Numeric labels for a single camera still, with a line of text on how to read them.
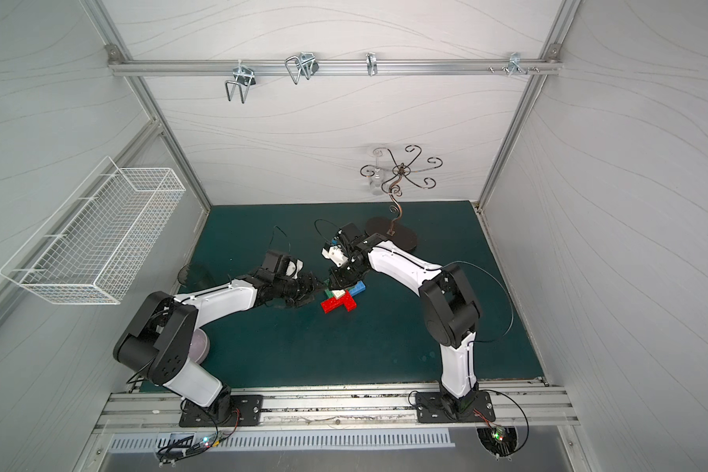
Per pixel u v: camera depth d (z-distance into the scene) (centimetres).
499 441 72
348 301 90
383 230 111
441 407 66
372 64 78
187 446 71
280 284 77
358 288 94
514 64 76
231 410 72
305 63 76
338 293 89
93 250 68
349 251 82
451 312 50
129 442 70
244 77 78
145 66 80
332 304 90
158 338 45
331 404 75
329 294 91
